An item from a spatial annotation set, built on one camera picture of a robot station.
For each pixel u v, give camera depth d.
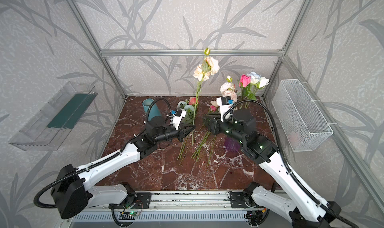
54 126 0.64
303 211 0.37
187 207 0.73
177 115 0.63
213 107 1.07
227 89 0.74
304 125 0.61
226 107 0.54
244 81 0.68
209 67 0.58
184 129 0.63
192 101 1.12
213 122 0.53
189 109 1.03
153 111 0.96
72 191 0.39
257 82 0.69
